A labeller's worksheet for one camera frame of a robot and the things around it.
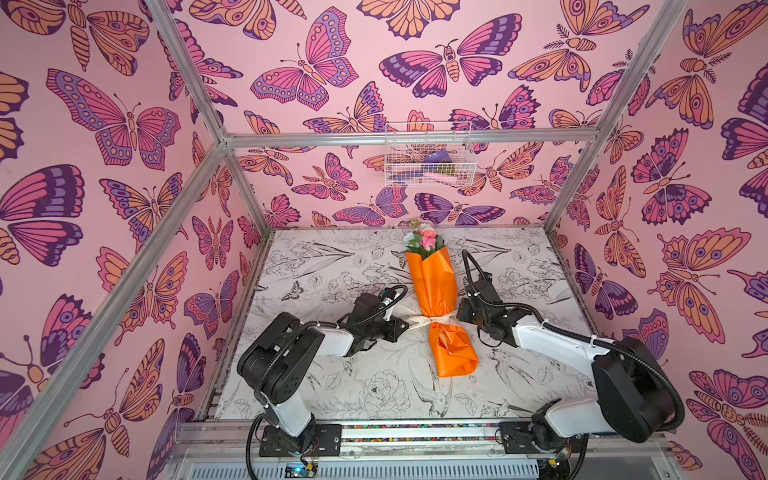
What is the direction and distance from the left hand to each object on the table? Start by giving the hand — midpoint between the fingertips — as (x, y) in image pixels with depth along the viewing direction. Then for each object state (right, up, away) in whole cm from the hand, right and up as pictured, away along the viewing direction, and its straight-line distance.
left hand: (411, 324), depth 90 cm
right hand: (+16, +6, +1) cm, 17 cm away
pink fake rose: (+7, +27, +16) cm, 32 cm away
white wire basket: (+6, +53, +5) cm, 53 cm away
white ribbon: (+4, +1, 0) cm, 4 cm away
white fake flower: (+2, +26, +23) cm, 34 cm away
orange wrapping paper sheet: (+11, -6, -10) cm, 16 cm away
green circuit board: (-29, -32, -17) cm, 46 cm away
